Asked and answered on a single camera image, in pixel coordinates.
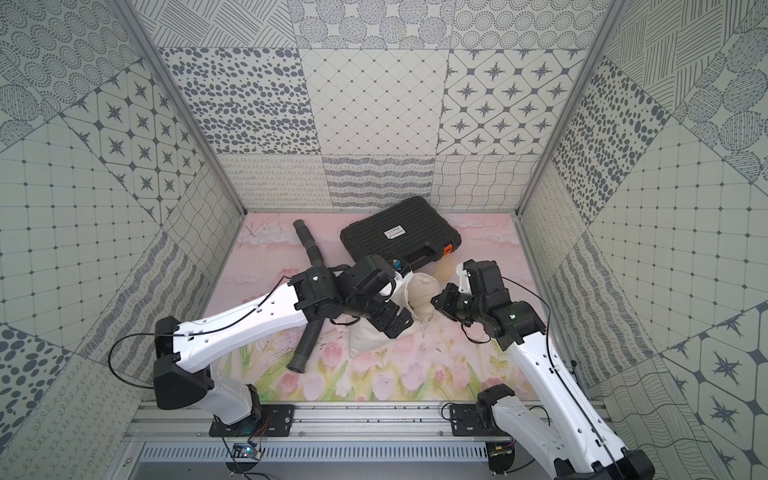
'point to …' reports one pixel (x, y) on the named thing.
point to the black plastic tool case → (408, 229)
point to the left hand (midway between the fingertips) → (401, 302)
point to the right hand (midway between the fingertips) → (431, 303)
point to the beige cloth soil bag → (421, 293)
